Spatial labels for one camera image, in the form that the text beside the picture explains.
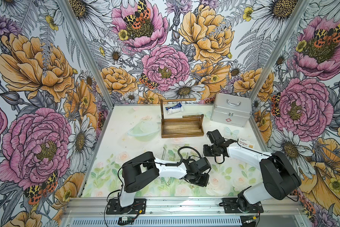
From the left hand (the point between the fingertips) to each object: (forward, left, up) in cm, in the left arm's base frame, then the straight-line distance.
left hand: (204, 187), depth 80 cm
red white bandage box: (+26, -30, +4) cm, 40 cm away
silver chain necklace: (+21, +23, -1) cm, 31 cm away
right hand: (+18, -3, +2) cm, 19 cm away
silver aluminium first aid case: (+47, -24, +14) cm, 54 cm away
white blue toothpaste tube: (+58, +14, +3) cm, 60 cm away
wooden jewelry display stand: (+44, +5, -1) cm, 44 cm away
